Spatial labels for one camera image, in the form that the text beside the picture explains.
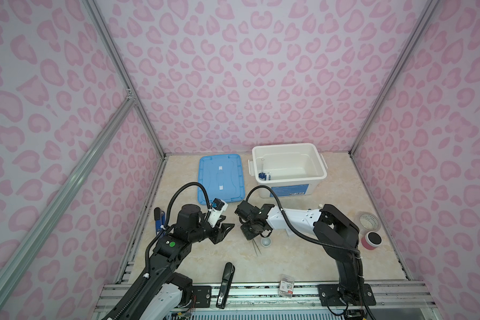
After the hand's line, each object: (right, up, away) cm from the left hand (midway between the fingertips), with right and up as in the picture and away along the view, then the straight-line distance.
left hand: (229, 218), depth 75 cm
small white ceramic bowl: (+15, -13, +11) cm, 22 cm away
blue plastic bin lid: (-7, +15, +35) cm, 39 cm away
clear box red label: (+21, -25, -1) cm, 33 cm away
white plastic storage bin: (+32, +19, +36) cm, 51 cm away
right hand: (+8, -9, +14) cm, 18 cm away
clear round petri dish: (+63, -5, +17) cm, 65 cm away
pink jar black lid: (+58, -11, +6) cm, 59 cm away
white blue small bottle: (+18, +15, +32) cm, 40 cm away
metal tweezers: (+10, -14, +11) cm, 20 cm away
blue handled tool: (-32, -4, +15) cm, 36 cm away
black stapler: (0, -20, -1) cm, 20 cm away
